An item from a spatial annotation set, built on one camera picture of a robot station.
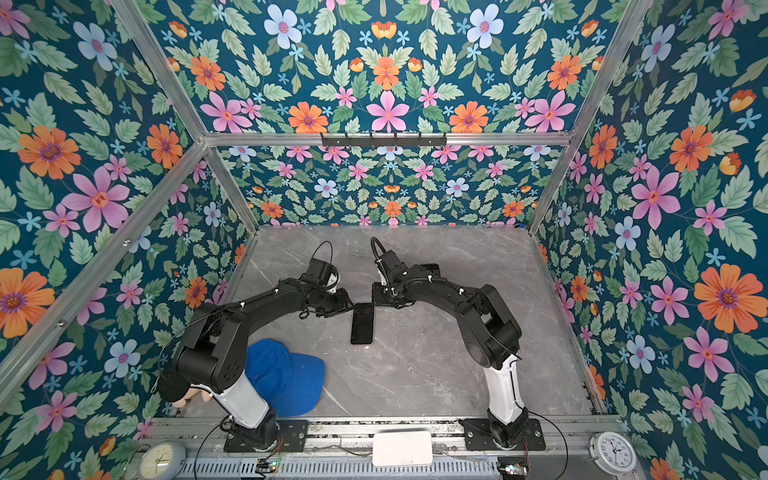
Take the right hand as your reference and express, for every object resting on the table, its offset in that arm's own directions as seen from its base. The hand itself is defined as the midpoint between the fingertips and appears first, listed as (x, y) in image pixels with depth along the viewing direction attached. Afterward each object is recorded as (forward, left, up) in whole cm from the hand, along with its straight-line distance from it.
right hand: (374, 298), depth 93 cm
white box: (-40, -12, -1) cm, 42 cm away
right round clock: (-41, -58, -4) cm, 71 cm away
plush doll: (-28, +43, -4) cm, 51 cm away
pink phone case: (-9, +4, -4) cm, 10 cm away
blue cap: (-25, +21, -3) cm, 33 cm away
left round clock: (-42, +46, -2) cm, 62 cm away
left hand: (-1, +6, +1) cm, 6 cm away
